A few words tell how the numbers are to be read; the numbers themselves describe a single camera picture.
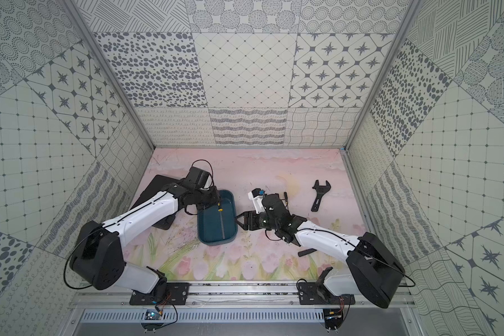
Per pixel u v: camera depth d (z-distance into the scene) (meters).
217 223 0.84
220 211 0.84
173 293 0.74
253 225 0.70
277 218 0.63
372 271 0.42
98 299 0.74
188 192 0.63
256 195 0.74
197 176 0.68
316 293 0.66
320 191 1.01
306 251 0.84
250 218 0.70
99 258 0.42
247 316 0.70
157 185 1.00
